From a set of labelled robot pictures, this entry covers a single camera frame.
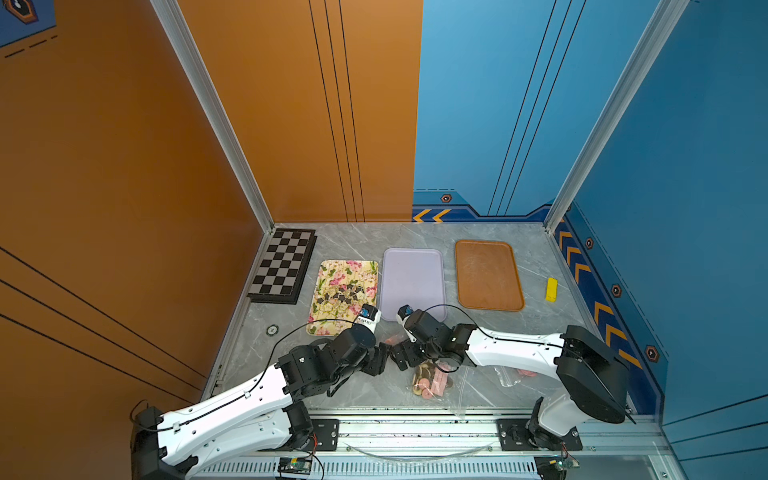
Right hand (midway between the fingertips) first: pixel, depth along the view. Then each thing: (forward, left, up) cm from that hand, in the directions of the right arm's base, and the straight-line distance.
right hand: (402, 349), depth 84 cm
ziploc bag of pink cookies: (-7, -29, -1) cm, 29 cm away
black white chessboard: (+27, +41, 0) cm, 49 cm away
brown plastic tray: (+29, -30, -5) cm, 42 cm away
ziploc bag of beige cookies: (+1, +3, +5) cm, 6 cm away
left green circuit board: (-26, +26, -7) cm, 38 cm away
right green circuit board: (-26, -36, -7) cm, 45 cm away
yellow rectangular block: (+22, -50, -3) cm, 55 cm away
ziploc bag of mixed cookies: (-9, -13, -3) cm, 16 cm away
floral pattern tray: (+21, +20, -2) cm, 30 cm away
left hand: (-3, +4, +10) cm, 12 cm away
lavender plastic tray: (+27, -5, -3) cm, 27 cm away
